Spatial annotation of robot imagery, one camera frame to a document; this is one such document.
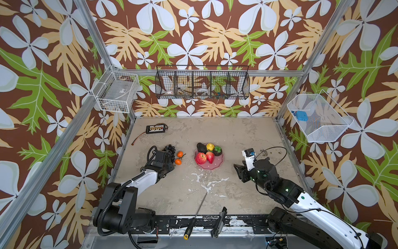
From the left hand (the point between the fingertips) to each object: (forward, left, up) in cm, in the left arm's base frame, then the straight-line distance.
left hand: (168, 162), depth 93 cm
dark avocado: (+9, -20, +2) cm, 22 cm away
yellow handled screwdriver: (-32, -15, -2) cm, 35 cm away
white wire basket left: (+29, +29, +31) cm, 51 cm away
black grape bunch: (+9, -1, +1) cm, 9 cm away
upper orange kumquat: (+7, -6, -1) cm, 9 cm away
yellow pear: (+10, -26, +2) cm, 28 cm away
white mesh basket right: (+15, -84, +25) cm, 89 cm away
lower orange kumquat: (+1, -5, 0) cm, 6 cm away
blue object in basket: (+18, -77, +23) cm, 82 cm away
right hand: (-9, -37, +16) cm, 41 cm away
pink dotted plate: (+2, -31, -2) cm, 31 cm away
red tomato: (+1, -19, +4) cm, 20 cm away
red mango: (+2, -25, +3) cm, 25 cm away
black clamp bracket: (-32, -28, -1) cm, 43 cm away
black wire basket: (+43, -15, +28) cm, 53 cm away
